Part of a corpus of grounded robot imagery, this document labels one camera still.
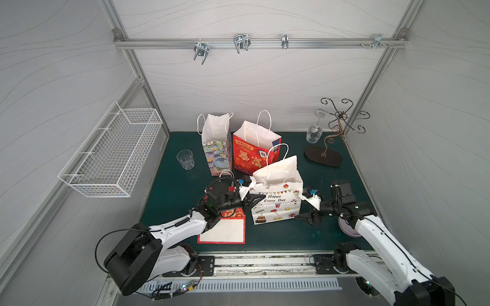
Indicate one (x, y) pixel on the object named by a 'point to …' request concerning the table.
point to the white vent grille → (184, 285)
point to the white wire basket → (110, 161)
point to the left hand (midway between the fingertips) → (264, 195)
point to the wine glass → (314, 132)
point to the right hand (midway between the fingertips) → (300, 206)
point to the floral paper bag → (217, 142)
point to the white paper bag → (280, 183)
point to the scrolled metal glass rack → (321, 155)
